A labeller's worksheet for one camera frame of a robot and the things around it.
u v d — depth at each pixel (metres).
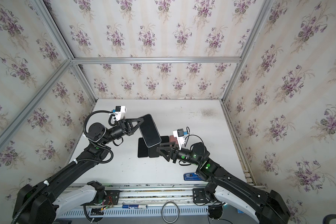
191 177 0.78
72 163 0.49
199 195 0.73
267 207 0.41
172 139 0.97
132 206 0.69
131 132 0.65
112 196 0.73
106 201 0.72
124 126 0.58
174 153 0.58
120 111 0.63
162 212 0.69
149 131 0.63
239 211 0.69
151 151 0.88
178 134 0.60
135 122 0.63
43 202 0.38
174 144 0.66
